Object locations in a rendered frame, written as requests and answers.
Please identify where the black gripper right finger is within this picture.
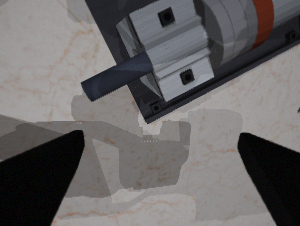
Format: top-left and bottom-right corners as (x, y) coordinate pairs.
(237, 133), (300, 226)

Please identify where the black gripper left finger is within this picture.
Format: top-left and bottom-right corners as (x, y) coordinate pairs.
(0, 130), (85, 226)

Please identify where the red-brown ring spacer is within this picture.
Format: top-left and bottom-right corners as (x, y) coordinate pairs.
(248, 0), (274, 52)

